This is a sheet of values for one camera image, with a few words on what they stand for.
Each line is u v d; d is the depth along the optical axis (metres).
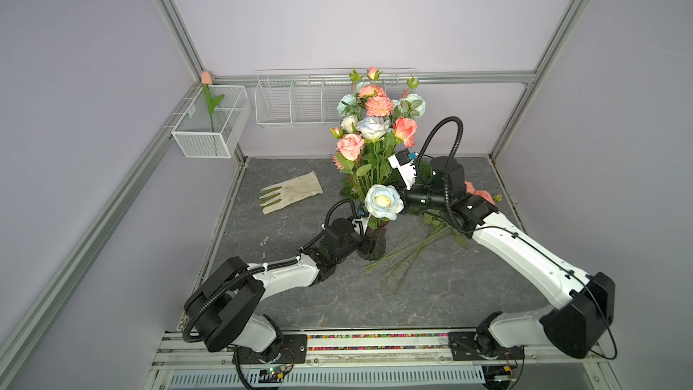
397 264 0.89
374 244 0.75
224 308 0.43
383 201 0.57
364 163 0.65
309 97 0.98
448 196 0.54
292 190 1.09
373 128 0.63
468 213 0.53
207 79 0.89
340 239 0.64
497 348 0.63
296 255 0.57
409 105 0.72
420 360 0.74
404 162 0.61
